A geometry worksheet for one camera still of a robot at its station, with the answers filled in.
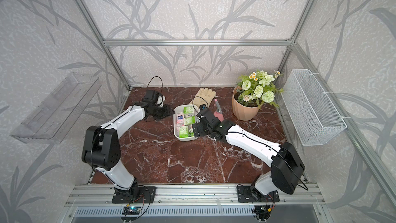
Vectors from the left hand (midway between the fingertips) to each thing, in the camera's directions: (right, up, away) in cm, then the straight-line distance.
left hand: (172, 112), depth 92 cm
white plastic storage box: (+6, -3, +8) cm, 10 cm away
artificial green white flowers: (+48, +13, -13) cm, 51 cm away
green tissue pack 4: (+12, -12, -3) cm, 17 cm away
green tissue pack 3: (+11, -5, +3) cm, 12 cm away
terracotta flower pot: (+42, 0, 0) cm, 42 cm away
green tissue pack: (+9, +1, +9) cm, 12 cm away
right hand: (+18, -6, -9) cm, 21 cm away
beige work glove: (+18, +10, +24) cm, 32 cm away
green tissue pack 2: (+7, -11, -3) cm, 14 cm away
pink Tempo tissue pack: (+3, -6, +7) cm, 9 cm away
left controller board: (-14, -44, -21) cm, 51 cm away
